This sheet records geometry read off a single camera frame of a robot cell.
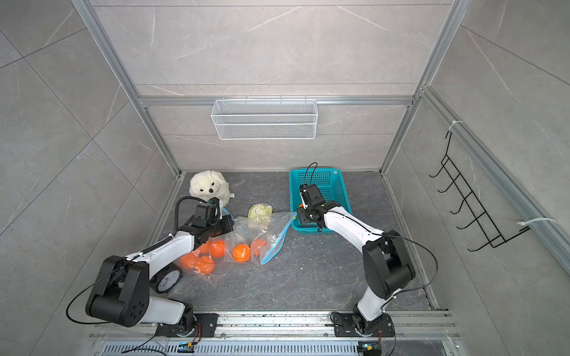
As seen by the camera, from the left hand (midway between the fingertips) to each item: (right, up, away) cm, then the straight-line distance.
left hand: (236, 218), depth 91 cm
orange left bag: (-14, -15, -9) cm, 22 cm away
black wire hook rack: (+79, +7, -25) cm, 83 cm away
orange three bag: (+27, +5, -1) cm, 28 cm away
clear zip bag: (-4, -18, -6) cm, 19 cm away
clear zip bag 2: (+10, -6, -10) cm, 16 cm away
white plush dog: (-11, +14, -1) cm, 18 cm away
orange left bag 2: (-8, -16, -11) cm, 21 cm away
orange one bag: (+4, -12, -8) cm, 15 cm away
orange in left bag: (-5, -11, -7) cm, 14 cm away
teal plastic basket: (+44, +15, +19) cm, 50 cm away
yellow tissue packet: (+9, +3, +7) cm, 12 cm away
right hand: (+31, +3, +1) cm, 31 cm away
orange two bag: (+10, -9, -10) cm, 17 cm away
